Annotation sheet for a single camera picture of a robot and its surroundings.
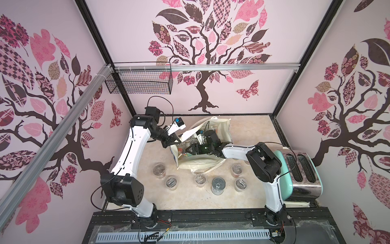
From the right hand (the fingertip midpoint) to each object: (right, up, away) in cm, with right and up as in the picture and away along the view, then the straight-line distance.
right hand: (188, 149), depth 91 cm
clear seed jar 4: (+28, -12, -6) cm, 31 cm away
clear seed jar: (-9, -17, -11) cm, 22 cm away
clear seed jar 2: (+17, -17, -13) cm, 27 cm away
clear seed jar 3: (+7, -16, -10) cm, 20 cm away
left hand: (-5, +5, -16) cm, 17 cm away
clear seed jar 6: (+29, -18, -11) cm, 36 cm away
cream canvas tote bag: (+6, -6, -13) cm, 15 cm away
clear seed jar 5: (-16, -11, -6) cm, 21 cm away
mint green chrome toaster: (+54, -12, -21) cm, 60 cm away
